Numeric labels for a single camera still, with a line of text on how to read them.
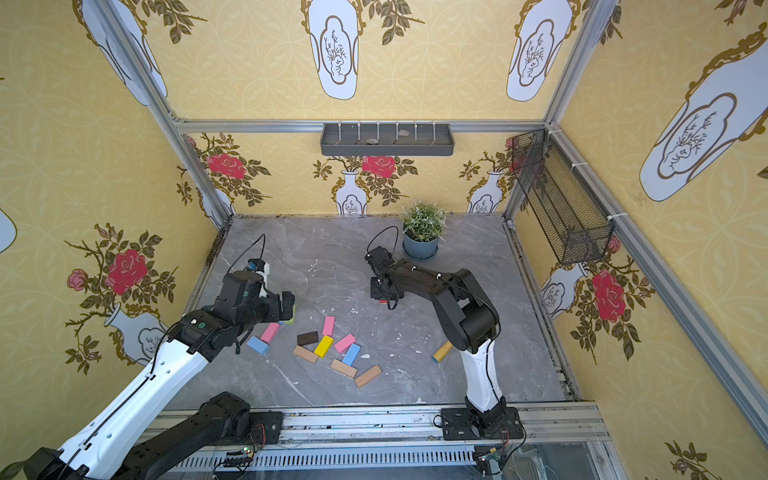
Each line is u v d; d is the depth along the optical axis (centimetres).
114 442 39
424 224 97
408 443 72
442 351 86
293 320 69
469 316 54
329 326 90
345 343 88
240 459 72
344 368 84
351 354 86
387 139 92
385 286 73
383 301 97
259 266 67
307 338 89
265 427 73
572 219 83
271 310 68
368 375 82
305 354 86
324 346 86
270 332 87
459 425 75
